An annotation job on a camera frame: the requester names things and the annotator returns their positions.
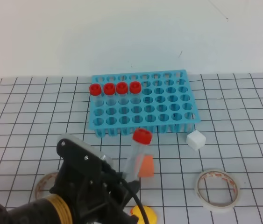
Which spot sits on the right tape roll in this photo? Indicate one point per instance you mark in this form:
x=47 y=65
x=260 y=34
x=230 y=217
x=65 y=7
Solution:
x=216 y=207

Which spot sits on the white cube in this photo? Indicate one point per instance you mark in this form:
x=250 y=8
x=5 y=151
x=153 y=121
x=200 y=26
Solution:
x=195 y=140

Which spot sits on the orange block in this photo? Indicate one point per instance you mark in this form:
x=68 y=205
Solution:
x=147 y=167

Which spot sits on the yellow rubber duck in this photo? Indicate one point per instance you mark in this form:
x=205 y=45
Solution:
x=151 y=215

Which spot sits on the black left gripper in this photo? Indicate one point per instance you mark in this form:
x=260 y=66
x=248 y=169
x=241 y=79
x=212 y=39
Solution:
x=90 y=186

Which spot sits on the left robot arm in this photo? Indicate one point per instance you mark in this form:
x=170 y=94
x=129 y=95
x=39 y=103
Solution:
x=51 y=209

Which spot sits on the left tape roll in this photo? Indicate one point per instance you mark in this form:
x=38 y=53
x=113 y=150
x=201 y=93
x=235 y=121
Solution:
x=44 y=184

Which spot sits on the blue test tube rack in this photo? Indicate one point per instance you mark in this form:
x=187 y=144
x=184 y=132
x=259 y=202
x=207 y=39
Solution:
x=165 y=104

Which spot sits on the red-capped test tube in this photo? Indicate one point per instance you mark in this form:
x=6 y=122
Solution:
x=135 y=89
x=96 y=93
x=140 y=140
x=109 y=91
x=122 y=91

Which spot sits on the tape roll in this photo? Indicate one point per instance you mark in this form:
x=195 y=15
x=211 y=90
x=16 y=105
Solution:
x=44 y=184
x=216 y=207

